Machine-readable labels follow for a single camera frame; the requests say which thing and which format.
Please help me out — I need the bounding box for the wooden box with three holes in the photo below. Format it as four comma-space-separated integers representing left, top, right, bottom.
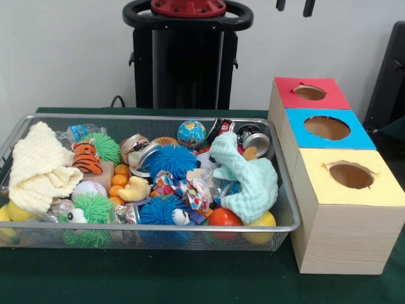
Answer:
267, 77, 405, 275

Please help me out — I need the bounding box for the silver mesh bin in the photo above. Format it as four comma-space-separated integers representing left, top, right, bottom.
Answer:
0, 113, 301, 253

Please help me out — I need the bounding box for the black flat panel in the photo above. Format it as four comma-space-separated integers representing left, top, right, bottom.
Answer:
363, 20, 405, 127

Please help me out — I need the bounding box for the dark green tablecloth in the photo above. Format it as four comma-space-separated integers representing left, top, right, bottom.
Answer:
0, 106, 405, 304
375, 117, 405, 149

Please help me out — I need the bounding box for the globe print ball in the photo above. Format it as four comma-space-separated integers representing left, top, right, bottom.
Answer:
177, 120, 207, 150

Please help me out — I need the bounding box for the mint green cloth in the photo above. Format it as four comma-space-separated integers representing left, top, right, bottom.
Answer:
208, 132, 279, 225

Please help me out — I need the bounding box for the yellow duck plush toy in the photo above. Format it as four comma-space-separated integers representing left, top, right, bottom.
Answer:
118, 175, 152, 203

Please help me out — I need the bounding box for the blue spiky ball with eyes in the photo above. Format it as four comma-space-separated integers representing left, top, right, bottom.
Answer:
139, 194, 194, 244

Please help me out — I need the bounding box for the orange tiger plush toy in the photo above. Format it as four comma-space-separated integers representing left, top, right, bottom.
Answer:
71, 137, 104, 175

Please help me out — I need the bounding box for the white baseball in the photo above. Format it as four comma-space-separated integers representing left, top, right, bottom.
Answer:
72, 180, 108, 202

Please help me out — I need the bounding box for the green spiky ball with eyes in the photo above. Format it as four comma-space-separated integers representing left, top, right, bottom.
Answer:
58, 193, 117, 248

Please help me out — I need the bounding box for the cream knitted cloth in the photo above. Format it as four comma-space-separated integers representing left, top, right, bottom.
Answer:
8, 121, 84, 213

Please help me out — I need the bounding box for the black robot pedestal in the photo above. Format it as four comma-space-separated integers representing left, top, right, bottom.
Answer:
122, 0, 254, 110

